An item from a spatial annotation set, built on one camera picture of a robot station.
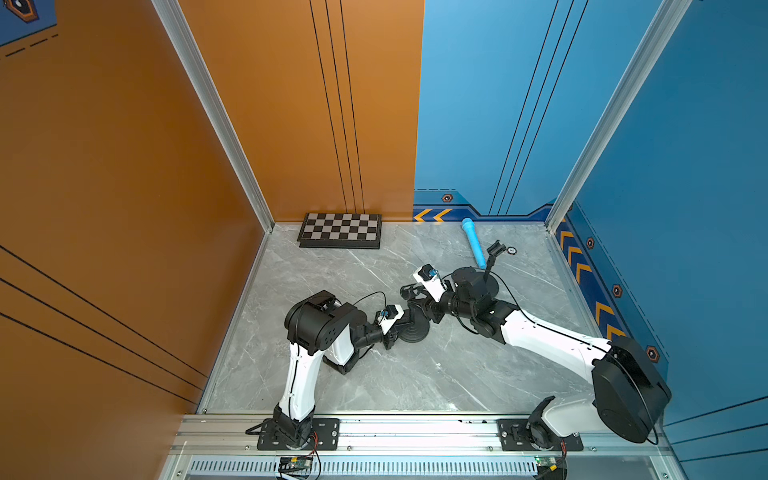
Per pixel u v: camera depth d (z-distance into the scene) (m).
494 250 0.86
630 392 0.44
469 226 1.15
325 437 0.73
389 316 0.79
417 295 0.79
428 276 0.69
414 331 0.89
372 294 0.86
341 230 1.15
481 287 0.63
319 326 0.54
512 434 0.72
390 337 0.83
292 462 0.72
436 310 0.72
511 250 1.12
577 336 0.49
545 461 0.72
